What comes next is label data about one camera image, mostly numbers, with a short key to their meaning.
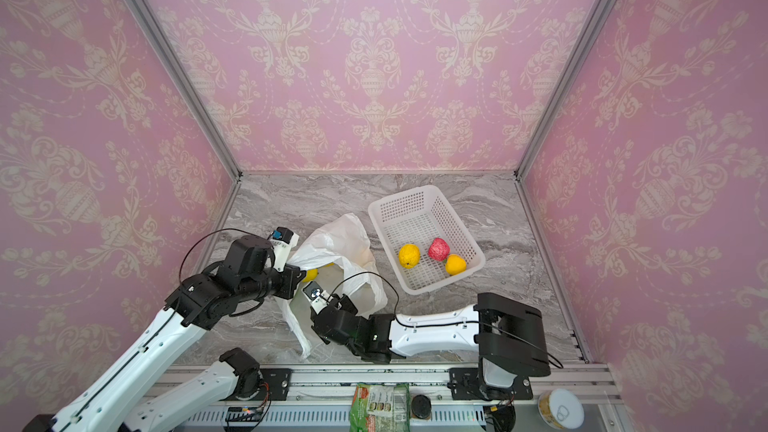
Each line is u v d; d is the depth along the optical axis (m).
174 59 0.87
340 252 0.70
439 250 0.92
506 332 0.41
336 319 0.54
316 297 0.62
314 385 0.76
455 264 0.90
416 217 1.06
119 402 0.40
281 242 0.63
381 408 0.70
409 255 0.90
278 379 0.75
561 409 0.66
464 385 0.73
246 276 0.54
